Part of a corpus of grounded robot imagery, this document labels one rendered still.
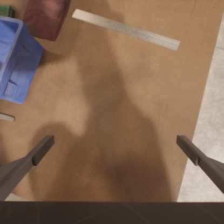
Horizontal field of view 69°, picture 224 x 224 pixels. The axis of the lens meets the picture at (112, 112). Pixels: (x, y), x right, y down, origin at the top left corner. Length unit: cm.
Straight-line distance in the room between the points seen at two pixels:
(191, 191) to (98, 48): 80
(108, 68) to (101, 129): 17
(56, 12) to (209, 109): 83
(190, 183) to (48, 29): 91
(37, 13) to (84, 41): 18
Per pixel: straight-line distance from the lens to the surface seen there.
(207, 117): 99
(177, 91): 47
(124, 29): 54
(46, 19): 62
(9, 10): 69
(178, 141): 17
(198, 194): 100
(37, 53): 54
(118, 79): 47
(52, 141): 17
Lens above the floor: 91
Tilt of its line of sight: 78 degrees down
